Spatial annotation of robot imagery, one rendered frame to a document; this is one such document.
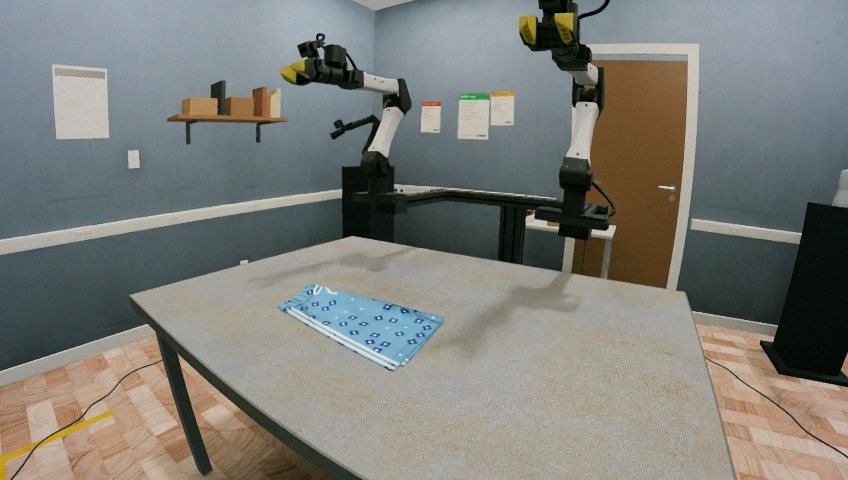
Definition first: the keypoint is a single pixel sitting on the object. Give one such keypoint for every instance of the light blue patterned shorts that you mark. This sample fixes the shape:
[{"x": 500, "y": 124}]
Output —
[{"x": 386, "y": 334}]

